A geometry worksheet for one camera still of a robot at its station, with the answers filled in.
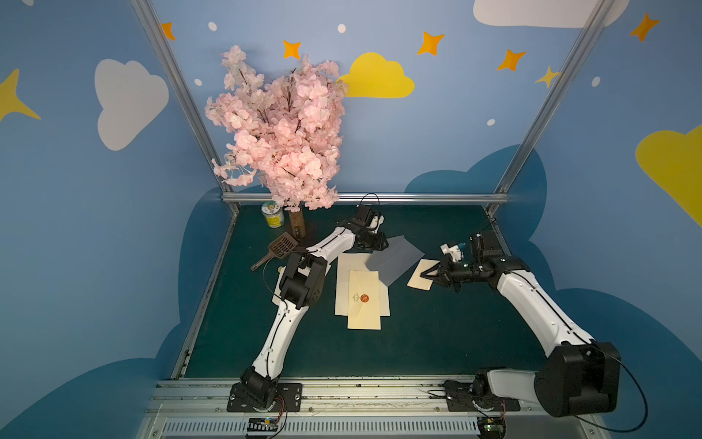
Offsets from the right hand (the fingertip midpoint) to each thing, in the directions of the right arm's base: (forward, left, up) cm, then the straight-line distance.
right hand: (425, 272), depth 80 cm
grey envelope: (+17, +6, -19) cm, 26 cm away
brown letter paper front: (-2, +2, -2) cm, 3 cm away
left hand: (+22, +11, -14) cm, 28 cm away
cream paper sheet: (+15, +22, -19) cm, 32 cm away
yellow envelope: (-1, +18, -18) cm, 25 cm away
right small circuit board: (-35, -18, -21) cm, 45 cm away
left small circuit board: (-39, +44, -21) cm, 62 cm away
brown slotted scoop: (+19, +53, -18) cm, 59 cm away
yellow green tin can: (+30, +56, -10) cm, 64 cm away
